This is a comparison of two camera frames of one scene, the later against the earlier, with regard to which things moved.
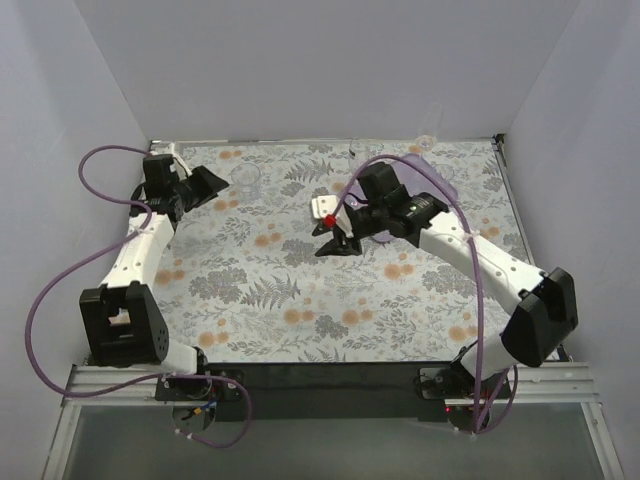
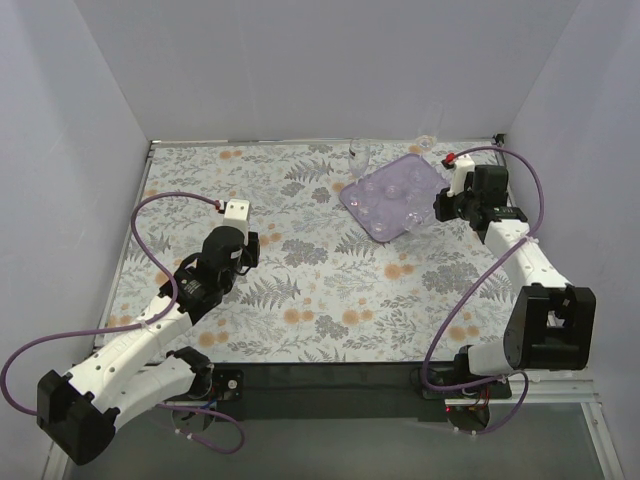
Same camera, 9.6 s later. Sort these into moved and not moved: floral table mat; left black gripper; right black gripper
Moved: right black gripper; left black gripper
Not moved: floral table mat
